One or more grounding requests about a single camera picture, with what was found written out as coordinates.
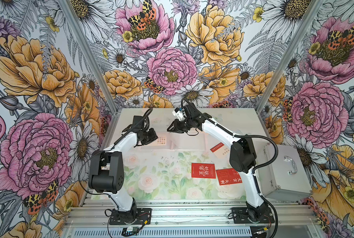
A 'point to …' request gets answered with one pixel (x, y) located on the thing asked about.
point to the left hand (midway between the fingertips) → (157, 140)
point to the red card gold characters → (227, 176)
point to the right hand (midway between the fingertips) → (169, 133)
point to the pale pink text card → (161, 141)
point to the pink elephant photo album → (166, 141)
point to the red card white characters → (203, 170)
